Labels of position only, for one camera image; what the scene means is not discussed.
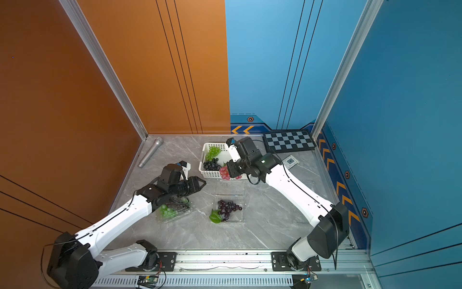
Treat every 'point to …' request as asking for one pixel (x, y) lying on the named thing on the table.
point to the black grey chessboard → (289, 141)
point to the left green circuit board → (149, 280)
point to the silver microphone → (157, 142)
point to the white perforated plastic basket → (225, 158)
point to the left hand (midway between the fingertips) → (205, 181)
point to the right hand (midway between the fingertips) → (229, 166)
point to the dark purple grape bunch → (226, 208)
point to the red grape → (225, 174)
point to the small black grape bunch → (212, 165)
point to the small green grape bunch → (213, 151)
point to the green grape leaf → (215, 217)
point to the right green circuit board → (307, 278)
